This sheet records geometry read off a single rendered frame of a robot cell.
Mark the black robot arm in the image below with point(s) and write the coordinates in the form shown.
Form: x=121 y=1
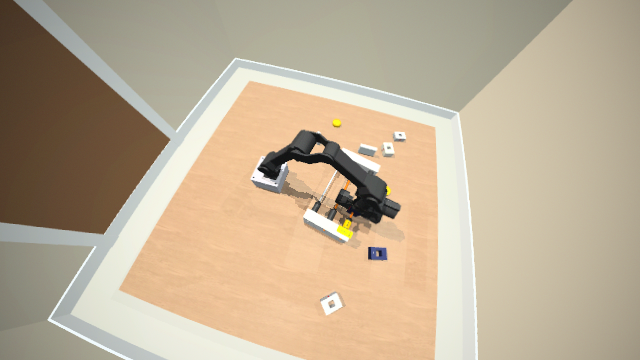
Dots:
x=371 y=190

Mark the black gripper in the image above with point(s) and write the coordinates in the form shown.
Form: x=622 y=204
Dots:
x=346 y=200

